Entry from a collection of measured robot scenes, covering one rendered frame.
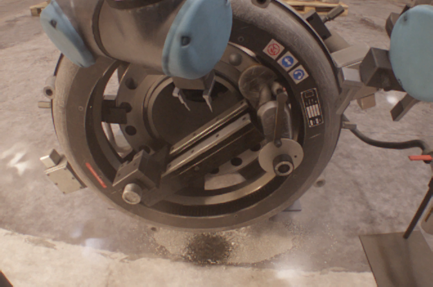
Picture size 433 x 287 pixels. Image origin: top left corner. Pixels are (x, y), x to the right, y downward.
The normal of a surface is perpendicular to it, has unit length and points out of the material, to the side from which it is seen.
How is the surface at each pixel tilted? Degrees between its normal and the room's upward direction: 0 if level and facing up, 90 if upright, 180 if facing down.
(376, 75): 114
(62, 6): 33
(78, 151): 90
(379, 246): 0
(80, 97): 90
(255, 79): 90
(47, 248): 0
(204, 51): 95
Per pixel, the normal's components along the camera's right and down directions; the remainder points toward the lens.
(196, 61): 0.85, 0.35
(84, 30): -0.58, 0.44
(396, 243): 0.00, -0.84
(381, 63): 0.11, -0.54
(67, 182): 0.00, 0.55
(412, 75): -0.97, 0.18
